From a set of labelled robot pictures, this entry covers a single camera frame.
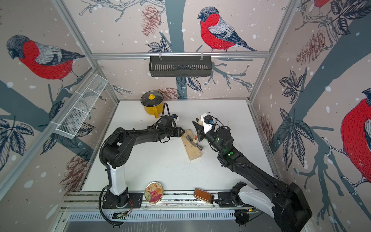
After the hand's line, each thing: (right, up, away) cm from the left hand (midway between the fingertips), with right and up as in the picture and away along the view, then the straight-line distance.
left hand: (184, 129), depth 97 cm
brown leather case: (+13, -31, -26) cm, 42 cm away
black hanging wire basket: (-3, +47, +9) cm, 47 cm away
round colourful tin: (-15, -29, -24) cm, 41 cm away
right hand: (+7, +8, -24) cm, 26 cm away
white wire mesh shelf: (-64, +5, -17) cm, 66 cm away
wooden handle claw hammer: (+7, -5, -14) cm, 16 cm away
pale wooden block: (+6, -13, -9) cm, 17 cm away
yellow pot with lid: (-25, +20, +13) cm, 35 cm away
